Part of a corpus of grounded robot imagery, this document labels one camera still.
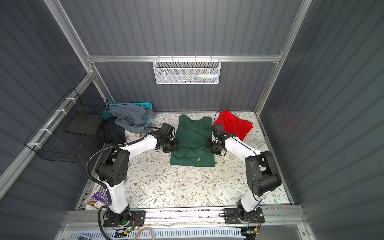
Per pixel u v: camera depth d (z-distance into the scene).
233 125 1.09
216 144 0.68
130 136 1.03
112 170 0.50
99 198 0.78
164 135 0.76
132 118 1.09
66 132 0.73
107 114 1.02
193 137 1.04
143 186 0.83
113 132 0.94
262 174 0.47
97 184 0.67
